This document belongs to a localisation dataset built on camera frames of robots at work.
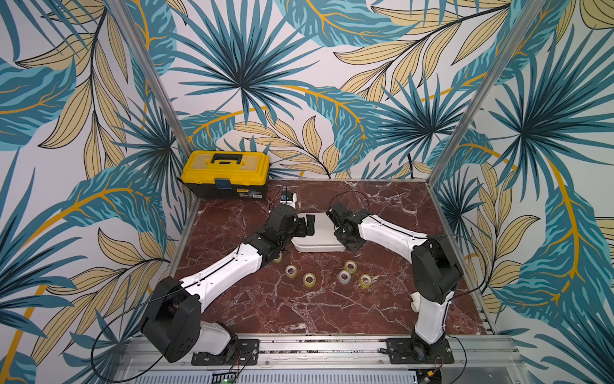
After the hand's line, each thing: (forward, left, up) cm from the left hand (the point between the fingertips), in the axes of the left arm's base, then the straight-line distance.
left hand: (302, 219), depth 83 cm
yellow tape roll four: (-14, -3, -18) cm, 23 cm away
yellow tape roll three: (-11, +4, -19) cm, 22 cm away
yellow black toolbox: (+24, +30, -3) cm, 38 cm away
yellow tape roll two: (-7, +9, -18) cm, 21 cm away
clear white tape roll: (-13, -16, -18) cm, 27 cm away
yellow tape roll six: (-14, -24, -18) cm, 33 cm away
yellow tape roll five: (-9, -18, -17) cm, 27 cm away
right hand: (0, -16, -13) cm, 21 cm away
